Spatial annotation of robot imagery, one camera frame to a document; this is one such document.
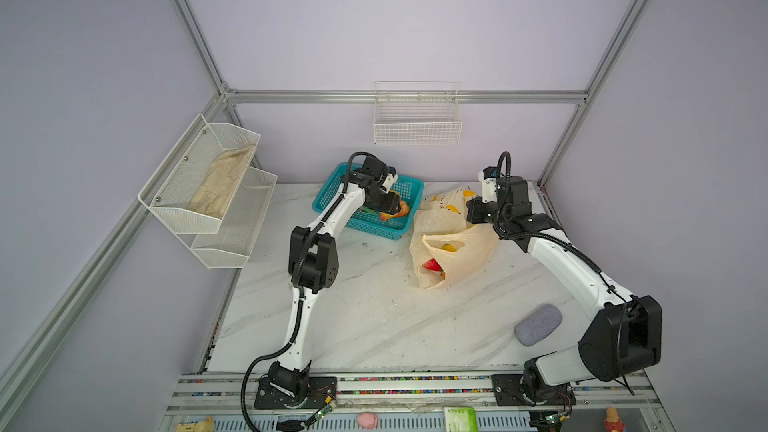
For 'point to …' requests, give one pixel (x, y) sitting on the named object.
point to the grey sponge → (542, 320)
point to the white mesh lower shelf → (231, 245)
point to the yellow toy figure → (207, 425)
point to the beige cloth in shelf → (222, 182)
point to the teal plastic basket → (408, 188)
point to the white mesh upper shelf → (195, 187)
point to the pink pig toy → (367, 420)
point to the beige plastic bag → (441, 218)
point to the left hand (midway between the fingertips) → (391, 205)
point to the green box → (460, 419)
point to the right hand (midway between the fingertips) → (466, 200)
